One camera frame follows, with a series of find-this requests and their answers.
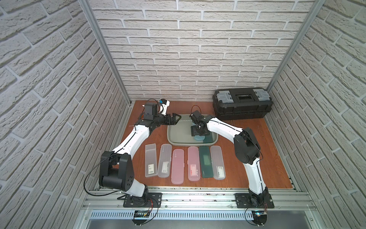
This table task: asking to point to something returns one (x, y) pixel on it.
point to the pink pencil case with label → (194, 171)
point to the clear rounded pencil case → (165, 161)
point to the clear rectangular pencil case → (150, 165)
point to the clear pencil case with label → (218, 164)
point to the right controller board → (259, 217)
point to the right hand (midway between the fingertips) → (199, 132)
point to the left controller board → (140, 216)
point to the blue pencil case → (198, 138)
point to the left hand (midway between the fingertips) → (177, 114)
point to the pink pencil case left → (177, 166)
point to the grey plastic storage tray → (179, 134)
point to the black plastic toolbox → (241, 104)
